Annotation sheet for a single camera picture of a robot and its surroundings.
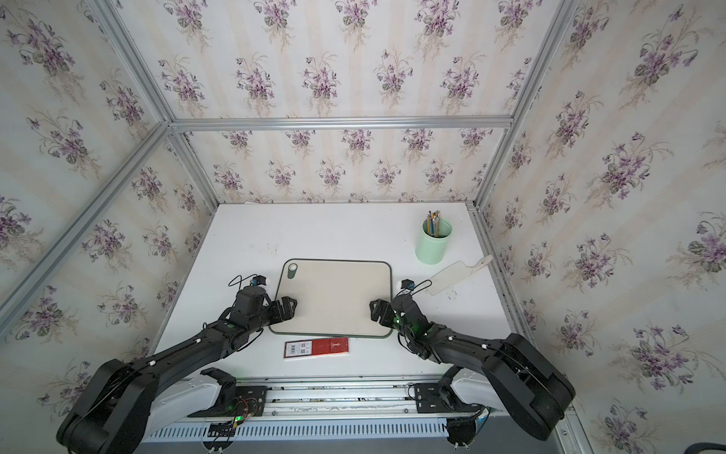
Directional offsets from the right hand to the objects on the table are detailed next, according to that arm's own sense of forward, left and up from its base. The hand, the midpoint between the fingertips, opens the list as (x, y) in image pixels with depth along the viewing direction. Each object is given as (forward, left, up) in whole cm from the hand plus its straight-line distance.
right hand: (380, 309), depth 87 cm
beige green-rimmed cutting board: (+5, +15, -3) cm, 17 cm away
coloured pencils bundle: (+25, -18, +13) cm, 33 cm away
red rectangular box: (-12, +19, 0) cm, 22 cm away
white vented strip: (-31, +19, -3) cm, 37 cm away
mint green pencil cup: (+20, -17, +7) cm, 27 cm away
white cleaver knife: (+15, -27, -3) cm, 31 cm away
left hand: (-1, +28, -1) cm, 28 cm away
